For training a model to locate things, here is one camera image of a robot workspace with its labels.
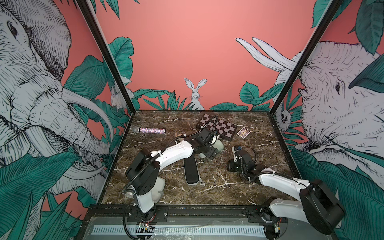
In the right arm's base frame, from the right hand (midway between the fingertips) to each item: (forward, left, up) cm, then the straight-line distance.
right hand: (226, 159), depth 89 cm
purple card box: (+24, -16, -4) cm, 29 cm away
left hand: (+5, +9, +7) cm, 12 cm away
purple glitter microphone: (+22, +61, 0) cm, 65 cm away
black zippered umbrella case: (-7, +20, -1) cm, 22 cm away
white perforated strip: (-35, +26, -4) cm, 44 cm away
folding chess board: (+24, -3, -2) cm, 24 cm away
